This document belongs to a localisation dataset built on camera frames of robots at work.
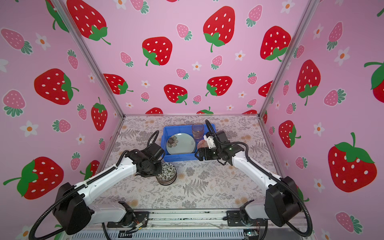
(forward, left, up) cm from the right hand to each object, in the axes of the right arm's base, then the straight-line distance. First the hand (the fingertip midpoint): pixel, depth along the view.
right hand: (200, 153), depth 82 cm
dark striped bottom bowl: (-10, +17, -9) cm, 22 cm away
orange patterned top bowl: (+14, 0, -11) cm, 17 cm away
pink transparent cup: (+19, +4, -1) cm, 19 cm away
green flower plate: (+13, +15, -11) cm, 22 cm away
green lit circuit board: (-32, -28, -16) cm, 45 cm away
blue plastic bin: (+21, +26, -8) cm, 34 cm away
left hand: (-11, +22, -5) cm, 25 cm away
